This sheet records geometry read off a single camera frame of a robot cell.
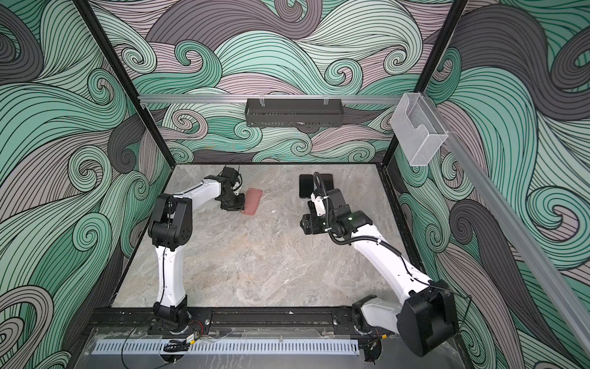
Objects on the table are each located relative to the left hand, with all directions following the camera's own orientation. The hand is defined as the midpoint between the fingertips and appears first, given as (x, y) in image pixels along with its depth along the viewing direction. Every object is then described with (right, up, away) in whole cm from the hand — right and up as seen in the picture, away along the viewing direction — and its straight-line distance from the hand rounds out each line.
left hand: (242, 205), depth 103 cm
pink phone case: (+4, +3, +5) cm, 7 cm away
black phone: (+30, +9, +5) cm, 31 cm away
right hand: (+29, -4, -22) cm, 37 cm away
